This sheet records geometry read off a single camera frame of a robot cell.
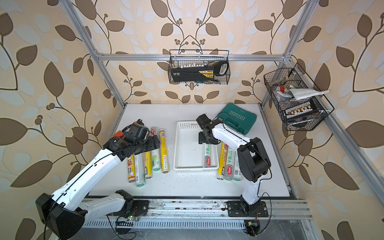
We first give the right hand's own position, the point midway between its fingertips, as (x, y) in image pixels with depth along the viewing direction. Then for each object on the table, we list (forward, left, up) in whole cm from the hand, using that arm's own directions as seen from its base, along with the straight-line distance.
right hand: (206, 140), depth 92 cm
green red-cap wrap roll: (-14, -13, -4) cm, 19 cm away
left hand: (-8, +28, +13) cm, 32 cm away
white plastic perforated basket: (-5, +12, -6) cm, 14 cm away
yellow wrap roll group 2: (-10, +26, -3) cm, 28 cm away
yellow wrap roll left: (-13, +35, -4) cm, 37 cm away
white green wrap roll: (-8, 0, -3) cm, 9 cm away
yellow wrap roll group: (-12, -9, -3) cm, 16 cm away
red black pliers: (+23, +49, -6) cm, 55 cm away
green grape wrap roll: (-7, +31, -2) cm, 32 cm away
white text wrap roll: (-21, -16, -3) cm, 26 cm away
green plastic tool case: (+18, -25, -2) cm, 31 cm away
